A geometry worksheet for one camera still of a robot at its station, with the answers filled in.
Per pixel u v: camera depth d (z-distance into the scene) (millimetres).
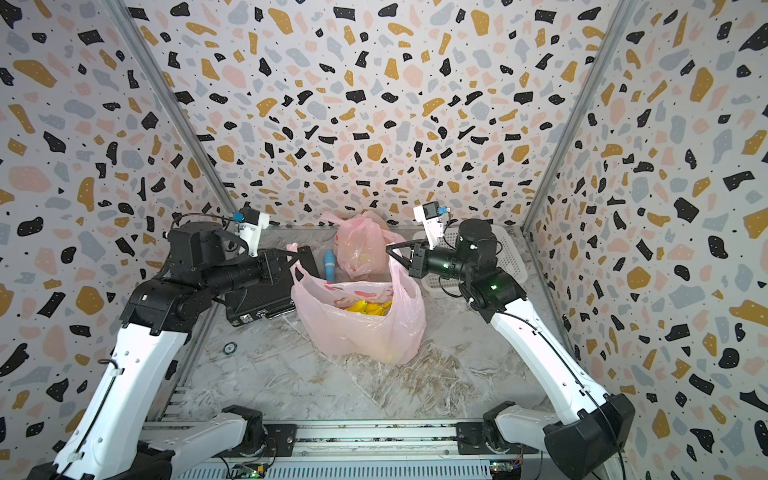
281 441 733
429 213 573
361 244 995
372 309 884
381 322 688
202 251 455
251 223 541
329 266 1063
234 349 897
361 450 731
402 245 625
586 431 372
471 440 734
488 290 501
